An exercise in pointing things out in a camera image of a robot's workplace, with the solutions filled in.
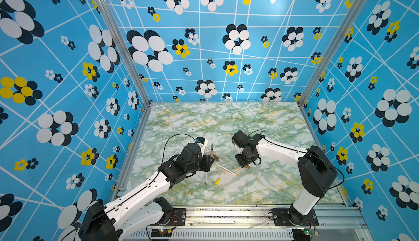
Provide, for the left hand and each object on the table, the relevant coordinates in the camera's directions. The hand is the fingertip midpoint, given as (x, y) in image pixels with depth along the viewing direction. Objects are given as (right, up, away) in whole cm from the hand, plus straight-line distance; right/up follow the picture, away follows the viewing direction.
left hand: (215, 159), depth 77 cm
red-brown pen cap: (0, -3, +17) cm, 17 cm away
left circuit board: (-24, -32, -4) cm, 40 cm away
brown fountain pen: (-2, +4, 0) cm, 5 cm away
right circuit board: (+38, -30, -8) cm, 49 cm away
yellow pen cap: (+1, -13, +8) cm, 16 cm away
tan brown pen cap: (+18, -7, +12) cm, 23 cm away
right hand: (+15, -5, +12) cm, 20 cm away
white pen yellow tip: (+10, -10, +10) cm, 17 cm away
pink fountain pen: (+1, -4, +15) cm, 15 cm away
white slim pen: (-5, -12, +8) cm, 15 cm away
